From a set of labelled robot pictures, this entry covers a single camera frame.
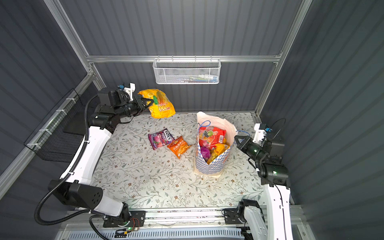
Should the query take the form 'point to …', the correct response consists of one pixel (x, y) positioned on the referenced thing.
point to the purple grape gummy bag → (205, 152)
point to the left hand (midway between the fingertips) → (154, 100)
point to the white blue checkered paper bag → (215, 168)
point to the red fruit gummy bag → (209, 136)
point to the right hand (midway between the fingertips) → (237, 138)
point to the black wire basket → (60, 137)
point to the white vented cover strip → (225, 233)
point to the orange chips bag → (178, 146)
